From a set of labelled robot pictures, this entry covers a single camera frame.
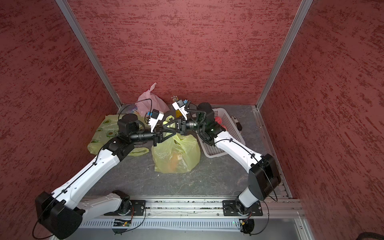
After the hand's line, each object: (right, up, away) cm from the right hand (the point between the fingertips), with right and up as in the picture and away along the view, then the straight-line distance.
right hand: (164, 131), depth 64 cm
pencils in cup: (-1, +20, +37) cm, 42 cm away
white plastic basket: (+24, -16, +31) cm, 42 cm away
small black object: (+44, 0, +36) cm, 57 cm away
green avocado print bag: (-47, -2, +36) cm, 59 cm away
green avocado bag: (+5, -13, +12) cm, 18 cm away
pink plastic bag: (-22, +17, +43) cm, 51 cm away
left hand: (+4, -2, +2) cm, 5 cm away
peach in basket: (+3, -16, +12) cm, 20 cm away
